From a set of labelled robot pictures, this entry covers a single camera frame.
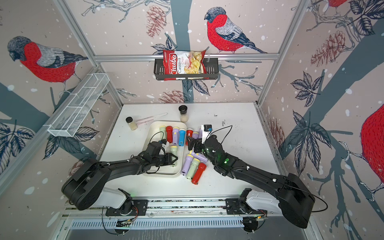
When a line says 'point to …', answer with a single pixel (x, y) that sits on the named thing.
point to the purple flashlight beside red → (195, 135)
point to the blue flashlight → (182, 136)
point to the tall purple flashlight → (200, 133)
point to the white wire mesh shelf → (78, 105)
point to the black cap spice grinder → (183, 110)
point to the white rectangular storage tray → (153, 135)
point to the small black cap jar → (132, 124)
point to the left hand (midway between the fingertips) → (178, 156)
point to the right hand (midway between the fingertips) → (193, 135)
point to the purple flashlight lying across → (199, 156)
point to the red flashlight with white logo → (189, 132)
